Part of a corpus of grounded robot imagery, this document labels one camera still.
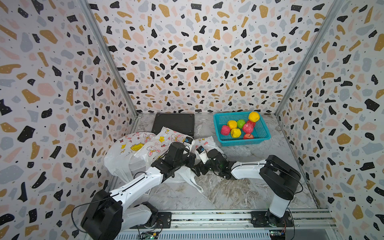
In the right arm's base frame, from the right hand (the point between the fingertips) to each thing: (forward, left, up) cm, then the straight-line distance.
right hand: (195, 163), depth 87 cm
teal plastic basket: (+25, -44, -1) cm, 51 cm away
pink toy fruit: (+26, -20, -1) cm, 33 cm away
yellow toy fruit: (+35, -40, +4) cm, 54 cm away
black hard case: (+35, +11, -3) cm, 36 cm away
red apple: (+22, -35, -2) cm, 42 cm away
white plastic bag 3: (-9, +3, +5) cm, 11 cm away
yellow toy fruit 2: (+33, -25, -2) cm, 42 cm away
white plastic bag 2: (-4, +24, +15) cm, 28 cm away
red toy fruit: (+32, -40, 0) cm, 51 cm away
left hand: (+1, -2, +9) cm, 9 cm away
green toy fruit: (+33, -31, -1) cm, 46 cm away
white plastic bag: (+3, +39, +2) cm, 39 cm away
